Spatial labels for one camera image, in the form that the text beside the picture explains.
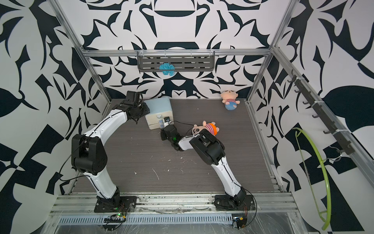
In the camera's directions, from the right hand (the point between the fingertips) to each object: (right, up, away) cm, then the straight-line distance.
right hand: (163, 125), depth 101 cm
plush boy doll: (+48, +20, +11) cm, 54 cm away
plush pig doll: (+32, -1, -5) cm, 33 cm away
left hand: (-9, +12, -8) cm, 17 cm away
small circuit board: (-18, -43, -29) cm, 55 cm away
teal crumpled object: (+4, +36, -10) cm, 37 cm away
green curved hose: (+65, -29, -51) cm, 87 cm away
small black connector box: (+42, -44, -30) cm, 68 cm away
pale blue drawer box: (0, +8, -10) cm, 13 cm away
